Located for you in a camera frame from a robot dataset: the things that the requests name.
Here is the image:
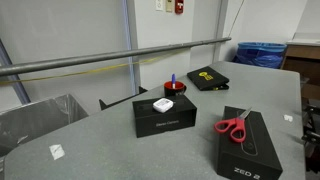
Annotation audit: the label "blue vertical wall strip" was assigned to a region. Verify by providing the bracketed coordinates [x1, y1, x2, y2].
[121, 0, 138, 96]

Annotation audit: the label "brown wooden desk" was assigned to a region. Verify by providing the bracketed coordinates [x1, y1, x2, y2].
[280, 32, 320, 101]

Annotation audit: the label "beige wall plate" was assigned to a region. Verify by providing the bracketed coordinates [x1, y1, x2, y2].
[165, 0, 174, 13]

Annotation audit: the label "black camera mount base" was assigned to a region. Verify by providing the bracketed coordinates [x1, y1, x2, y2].
[300, 76, 320, 175]

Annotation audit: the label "yellow cable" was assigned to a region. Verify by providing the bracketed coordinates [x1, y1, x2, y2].
[0, 49, 188, 86]

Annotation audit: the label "white square device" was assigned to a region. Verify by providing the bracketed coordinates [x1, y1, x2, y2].
[152, 97, 175, 114]

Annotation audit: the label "grey vertical conduit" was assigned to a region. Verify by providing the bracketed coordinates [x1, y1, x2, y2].
[212, 0, 230, 63]

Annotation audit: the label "thin grey wall cable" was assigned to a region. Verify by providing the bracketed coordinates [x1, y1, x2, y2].
[227, 0, 246, 38]

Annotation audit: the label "large black camera box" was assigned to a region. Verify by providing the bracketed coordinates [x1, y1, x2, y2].
[216, 105, 284, 180]

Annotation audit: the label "small black camera box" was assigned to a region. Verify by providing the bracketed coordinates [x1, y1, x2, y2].
[132, 94, 198, 139]

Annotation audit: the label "white light switch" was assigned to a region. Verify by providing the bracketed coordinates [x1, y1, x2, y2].
[155, 0, 165, 12]

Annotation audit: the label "red handled scissors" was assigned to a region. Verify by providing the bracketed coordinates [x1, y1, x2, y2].
[213, 106, 253, 144]

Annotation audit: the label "black folder yellow logo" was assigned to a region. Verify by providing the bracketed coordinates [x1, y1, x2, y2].
[186, 65, 231, 92]

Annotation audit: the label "red fire alarm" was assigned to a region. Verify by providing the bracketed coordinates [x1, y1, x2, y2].
[174, 0, 185, 15]

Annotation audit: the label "grey lined bin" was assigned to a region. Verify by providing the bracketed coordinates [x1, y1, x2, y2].
[0, 93, 90, 158]

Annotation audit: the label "grey diagonal strut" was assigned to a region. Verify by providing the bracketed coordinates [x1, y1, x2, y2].
[0, 37, 32, 105]

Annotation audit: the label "grey metal pipe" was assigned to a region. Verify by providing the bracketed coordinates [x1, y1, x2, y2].
[0, 36, 232, 77]

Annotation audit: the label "black mug red inside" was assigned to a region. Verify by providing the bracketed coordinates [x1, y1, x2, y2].
[163, 80, 187, 98]

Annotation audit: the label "blue trash bin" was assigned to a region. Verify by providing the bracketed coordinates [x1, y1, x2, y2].
[232, 41, 288, 70]

